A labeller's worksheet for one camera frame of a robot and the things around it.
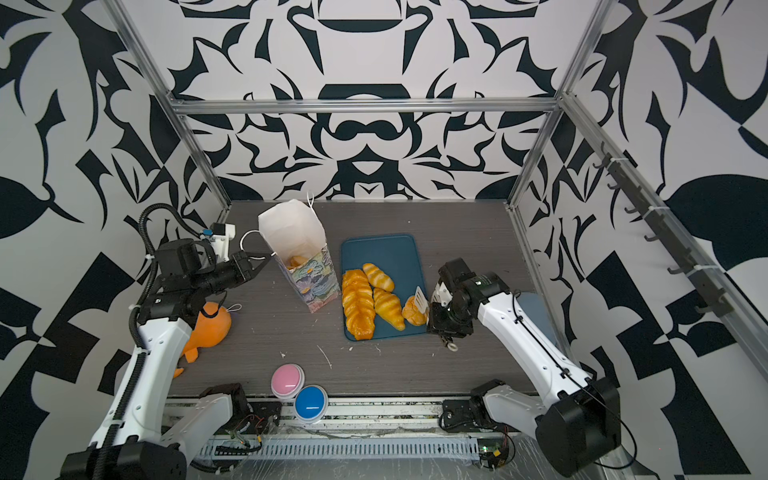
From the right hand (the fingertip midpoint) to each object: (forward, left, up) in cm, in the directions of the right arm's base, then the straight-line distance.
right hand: (433, 328), depth 76 cm
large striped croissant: (+10, +11, -7) cm, 17 cm away
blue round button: (-15, +31, -9) cm, 35 cm away
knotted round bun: (+8, +5, -8) cm, 12 cm away
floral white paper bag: (+31, +40, -1) cm, 51 cm away
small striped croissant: (+20, +15, -8) cm, 26 cm away
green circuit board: (-25, -13, -13) cm, 31 cm away
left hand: (+13, +40, +16) cm, 45 cm away
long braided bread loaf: (+11, +20, -8) cm, 24 cm away
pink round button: (-9, +38, -10) cm, 41 cm away
